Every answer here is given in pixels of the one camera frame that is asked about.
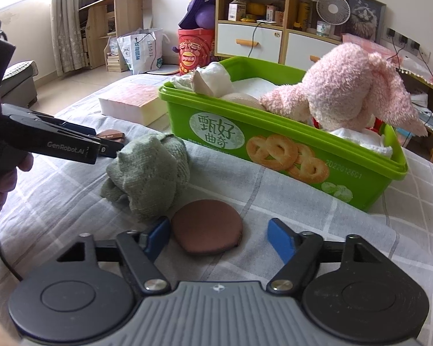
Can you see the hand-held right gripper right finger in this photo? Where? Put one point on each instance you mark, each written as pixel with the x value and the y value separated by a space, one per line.
pixel 279 238

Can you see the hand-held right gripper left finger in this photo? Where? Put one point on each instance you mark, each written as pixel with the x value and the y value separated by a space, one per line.
pixel 158 236

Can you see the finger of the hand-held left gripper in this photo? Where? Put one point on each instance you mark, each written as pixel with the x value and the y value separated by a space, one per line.
pixel 112 149
pixel 79 129

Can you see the grey-green towel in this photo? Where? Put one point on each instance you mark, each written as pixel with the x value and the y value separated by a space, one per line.
pixel 148 176

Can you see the brown round pad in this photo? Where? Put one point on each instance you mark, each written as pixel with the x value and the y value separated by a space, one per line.
pixel 110 136
pixel 205 227

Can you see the green plastic bin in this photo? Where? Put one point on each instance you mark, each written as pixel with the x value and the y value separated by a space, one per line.
pixel 238 140

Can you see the white cloth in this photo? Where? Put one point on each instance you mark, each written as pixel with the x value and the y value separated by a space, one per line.
pixel 361 142

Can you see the beige round pad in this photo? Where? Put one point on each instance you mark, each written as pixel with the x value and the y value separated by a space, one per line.
pixel 241 100

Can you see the white foam block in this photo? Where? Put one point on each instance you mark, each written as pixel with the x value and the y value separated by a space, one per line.
pixel 252 86

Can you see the pink plush bunny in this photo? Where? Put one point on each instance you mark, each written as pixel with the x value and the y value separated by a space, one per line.
pixel 339 90

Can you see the person's left hand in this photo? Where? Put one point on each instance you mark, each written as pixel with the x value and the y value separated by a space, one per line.
pixel 0 194

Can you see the pink-topped foam block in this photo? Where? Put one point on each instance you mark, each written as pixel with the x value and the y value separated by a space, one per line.
pixel 130 97

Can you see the stack of books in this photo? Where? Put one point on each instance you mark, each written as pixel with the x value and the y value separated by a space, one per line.
pixel 116 63

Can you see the white shopping bag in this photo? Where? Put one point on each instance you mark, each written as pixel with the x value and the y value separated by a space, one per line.
pixel 140 52

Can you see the patterned curtain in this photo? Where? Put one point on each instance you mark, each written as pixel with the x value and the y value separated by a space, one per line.
pixel 70 25

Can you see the wooden desk with shelves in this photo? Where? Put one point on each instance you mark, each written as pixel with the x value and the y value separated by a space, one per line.
pixel 126 18

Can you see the red printed bucket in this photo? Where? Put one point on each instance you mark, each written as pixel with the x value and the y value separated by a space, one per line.
pixel 195 56

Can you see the wooden cabinet white drawers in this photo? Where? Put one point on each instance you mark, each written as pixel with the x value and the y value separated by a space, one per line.
pixel 234 41

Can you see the purple plush toy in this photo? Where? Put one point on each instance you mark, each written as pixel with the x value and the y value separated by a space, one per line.
pixel 200 10

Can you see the pink tablecloth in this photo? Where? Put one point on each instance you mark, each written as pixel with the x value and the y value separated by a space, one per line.
pixel 411 65

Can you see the yellow bottle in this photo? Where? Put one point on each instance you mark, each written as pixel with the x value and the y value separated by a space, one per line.
pixel 303 16

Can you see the small white desk fan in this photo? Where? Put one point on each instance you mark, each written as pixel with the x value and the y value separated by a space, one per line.
pixel 332 9

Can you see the framed cat picture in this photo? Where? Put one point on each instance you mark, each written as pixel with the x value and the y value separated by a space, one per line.
pixel 364 16

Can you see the wall power outlets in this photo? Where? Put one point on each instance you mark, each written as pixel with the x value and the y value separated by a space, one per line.
pixel 406 41

